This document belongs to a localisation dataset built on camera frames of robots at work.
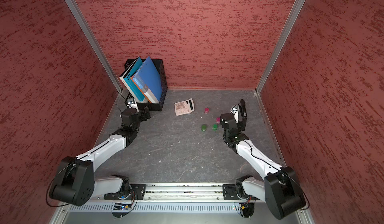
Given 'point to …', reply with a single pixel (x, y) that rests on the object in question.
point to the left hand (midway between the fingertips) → (139, 110)
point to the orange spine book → (150, 96)
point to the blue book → (149, 78)
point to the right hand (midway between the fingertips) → (232, 118)
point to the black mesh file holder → (159, 65)
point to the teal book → (128, 82)
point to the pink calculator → (184, 107)
